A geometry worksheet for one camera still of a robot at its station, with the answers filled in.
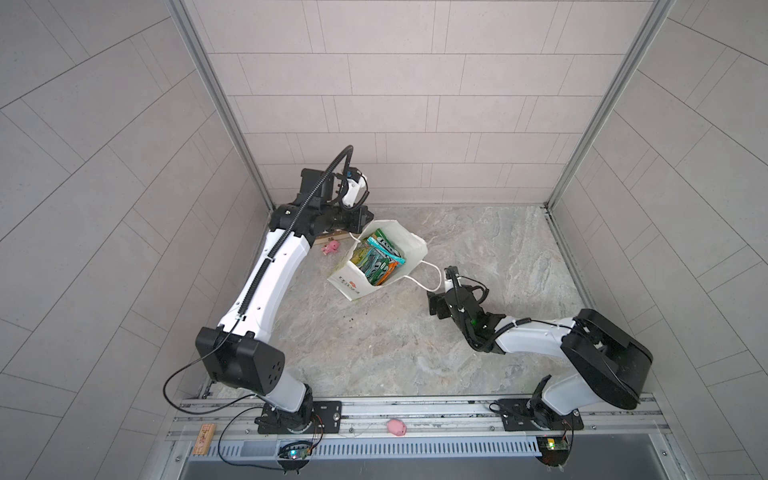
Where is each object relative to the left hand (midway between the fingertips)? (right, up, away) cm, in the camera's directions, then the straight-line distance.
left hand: (379, 211), depth 73 cm
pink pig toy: (-18, -11, +29) cm, 36 cm away
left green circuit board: (-18, -54, -8) cm, 58 cm away
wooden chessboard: (-16, -7, +32) cm, 37 cm away
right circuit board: (+41, -56, -5) cm, 69 cm away
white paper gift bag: (+9, -10, +12) cm, 18 cm away
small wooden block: (-39, -52, -6) cm, 66 cm away
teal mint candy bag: (0, -9, +17) cm, 20 cm away
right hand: (+17, -23, +16) cm, 33 cm away
